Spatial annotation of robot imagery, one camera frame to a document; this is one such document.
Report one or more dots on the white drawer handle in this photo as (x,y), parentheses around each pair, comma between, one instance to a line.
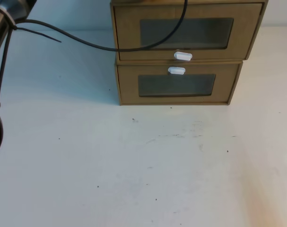
(176,70)
(183,56)

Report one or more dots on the cardboard shoebox drawer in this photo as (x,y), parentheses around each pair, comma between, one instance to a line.
(204,83)
(129,28)

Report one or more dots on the upper cardboard shoebox shell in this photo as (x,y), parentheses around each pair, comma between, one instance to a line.
(256,28)

